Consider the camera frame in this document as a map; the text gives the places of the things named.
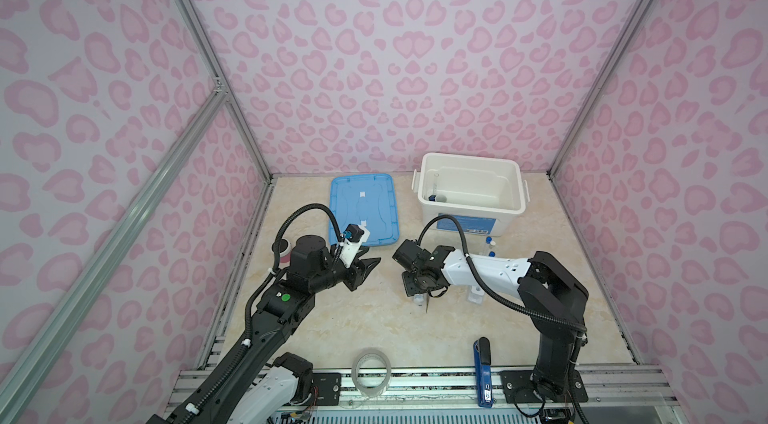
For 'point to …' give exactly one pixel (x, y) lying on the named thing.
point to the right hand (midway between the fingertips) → (414, 284)
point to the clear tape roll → (368, 391)
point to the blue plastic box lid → (367, 200)
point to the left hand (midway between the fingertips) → (373, 249)
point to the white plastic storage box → (483, 192)
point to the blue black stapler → (483, 371)
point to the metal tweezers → (427, 303)
